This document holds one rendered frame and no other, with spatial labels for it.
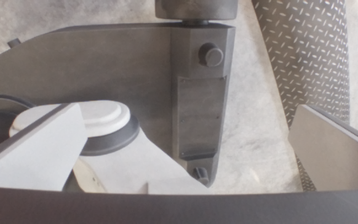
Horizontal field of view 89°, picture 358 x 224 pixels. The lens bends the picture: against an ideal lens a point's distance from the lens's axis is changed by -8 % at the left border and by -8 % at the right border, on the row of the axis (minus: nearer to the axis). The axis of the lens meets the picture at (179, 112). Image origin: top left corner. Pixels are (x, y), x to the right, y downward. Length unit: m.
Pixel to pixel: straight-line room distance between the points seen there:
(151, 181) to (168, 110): 0.26
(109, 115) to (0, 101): 0.28
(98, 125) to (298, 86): 0.73
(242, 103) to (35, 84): 0.66
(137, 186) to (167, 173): 0.05
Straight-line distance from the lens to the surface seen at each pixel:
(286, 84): 0.85
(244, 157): 0.98
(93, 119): 0.35
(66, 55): 0.48
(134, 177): 0.30
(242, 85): 0.76
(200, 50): 0.42
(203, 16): 0.44
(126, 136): 0.35
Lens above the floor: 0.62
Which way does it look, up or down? 59 degrees down
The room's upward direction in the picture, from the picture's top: 158 degrees clockwise
